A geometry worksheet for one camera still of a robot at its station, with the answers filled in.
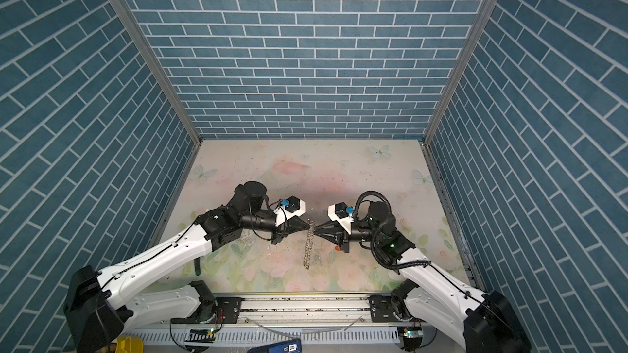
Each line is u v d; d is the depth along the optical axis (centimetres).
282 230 61
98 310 37
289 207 58
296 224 66
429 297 59
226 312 73
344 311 75
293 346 65
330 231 66
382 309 74
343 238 63
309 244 80
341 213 60
